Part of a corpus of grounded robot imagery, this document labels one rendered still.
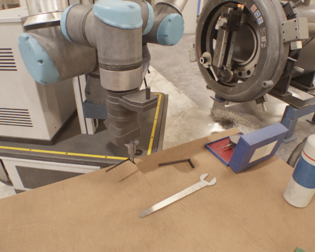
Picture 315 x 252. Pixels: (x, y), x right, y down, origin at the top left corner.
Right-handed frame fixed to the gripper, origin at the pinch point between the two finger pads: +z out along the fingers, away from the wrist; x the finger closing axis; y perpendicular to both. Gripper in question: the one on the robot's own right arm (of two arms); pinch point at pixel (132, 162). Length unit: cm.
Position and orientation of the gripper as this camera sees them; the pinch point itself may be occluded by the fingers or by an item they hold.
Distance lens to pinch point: 60.6
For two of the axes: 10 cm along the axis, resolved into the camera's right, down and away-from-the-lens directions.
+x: -7.1, 3.6, -6.1
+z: -0.2, 8.5, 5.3
